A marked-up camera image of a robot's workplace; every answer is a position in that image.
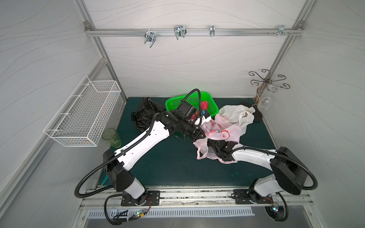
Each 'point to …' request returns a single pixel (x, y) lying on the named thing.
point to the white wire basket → (81, 117)
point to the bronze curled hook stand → (271, 86)
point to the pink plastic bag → (220, 128)
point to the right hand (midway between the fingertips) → (207, 133)
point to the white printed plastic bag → (240, 115)
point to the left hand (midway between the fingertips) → (204, 136)
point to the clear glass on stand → (265, 103)
